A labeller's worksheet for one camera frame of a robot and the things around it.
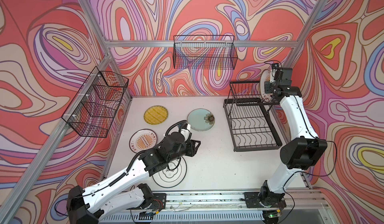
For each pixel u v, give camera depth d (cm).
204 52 96
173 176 82
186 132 63
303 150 46
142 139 96
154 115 107
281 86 61
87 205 39
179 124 50
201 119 107
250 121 102
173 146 52
